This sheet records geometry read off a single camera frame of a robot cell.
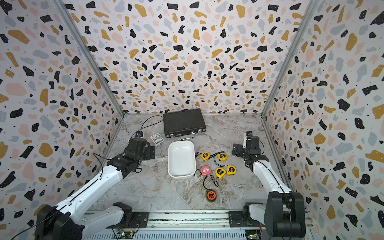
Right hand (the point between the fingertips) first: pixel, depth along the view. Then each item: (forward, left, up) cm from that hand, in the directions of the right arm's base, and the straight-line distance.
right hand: (242, 146), depth 89 cm
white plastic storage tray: (-4, +37, -10) cm, 38 cm away
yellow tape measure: (-2, +22, -8) cm, 24 cm away
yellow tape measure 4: (-10, +6, -10) cm, 16 cm away
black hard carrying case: (+24, +39, -5) cm, 46 cm away
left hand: (-6, +55, +6) cm, 55 cm away
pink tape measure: (-11, +21, -10) cm, 26 cm away
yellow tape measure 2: (-2, +11, -9) cm, 14 cm away
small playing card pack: (+11, +56, -9) cm, 58 cm away
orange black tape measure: (-26, +19, -7) cm, 33 cm away
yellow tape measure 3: (-12, +13, -9) cm, 20 cm away
